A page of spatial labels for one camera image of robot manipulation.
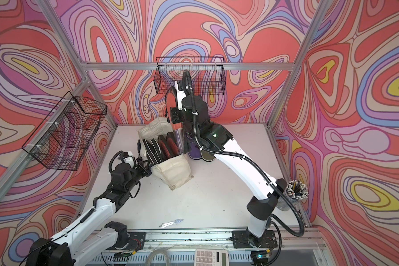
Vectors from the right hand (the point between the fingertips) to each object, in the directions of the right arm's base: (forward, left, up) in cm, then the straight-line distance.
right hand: (176, 104), depth 62 cm
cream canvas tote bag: (-11, +4, -31) cm, 33 cm away
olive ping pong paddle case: (+6, -12, -44) cm, 46 cm away
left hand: (-5, +16, -30) cm, 35 cm away
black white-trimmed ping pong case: (+1, +17, -31) cm, 35 cm away
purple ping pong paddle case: (+5, -5, -39) cm, 39 cm away
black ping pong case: (+7, +8, -32) cm, 34 cm away
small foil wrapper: (-30, +8, -47) cm, 57 cm away
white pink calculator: (-45, -11, -46) cm, 65 cm away
